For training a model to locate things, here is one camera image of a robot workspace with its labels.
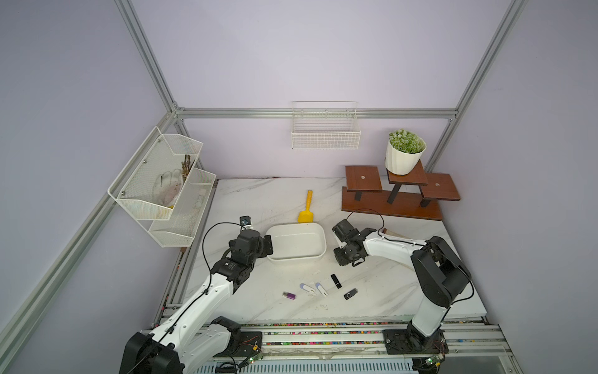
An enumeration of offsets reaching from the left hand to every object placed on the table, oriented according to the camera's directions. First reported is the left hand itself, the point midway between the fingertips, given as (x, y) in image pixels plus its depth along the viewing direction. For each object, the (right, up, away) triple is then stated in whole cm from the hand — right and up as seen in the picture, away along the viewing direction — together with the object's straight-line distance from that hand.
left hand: (255, 241), depth 84 cm
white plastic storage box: (+15, -3, +17) cm, 22 cm away
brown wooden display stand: (+68, +17, +23) cm, 74 cm away
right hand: (+35, -9, +10) cm, 37 cm away
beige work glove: (+54, +1, +15) cm, 56 cm away
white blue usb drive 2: (+25, -18, 0) cm, 30 cm away
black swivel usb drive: (+34, -20, -1) cm, 39 cm away
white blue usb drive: (+19, -18, +2) cm, 26 cm away
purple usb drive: (+13, -20, 0) cm, 23 cm away
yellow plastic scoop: (+19, +8, +23) cm, 31 cm away
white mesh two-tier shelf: (-33, +5, +6) cm, 34 cm away
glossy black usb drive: (+30, -15, +3) cm, 34 cm away
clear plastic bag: (-29, +20, -6) cm, 36 cm away
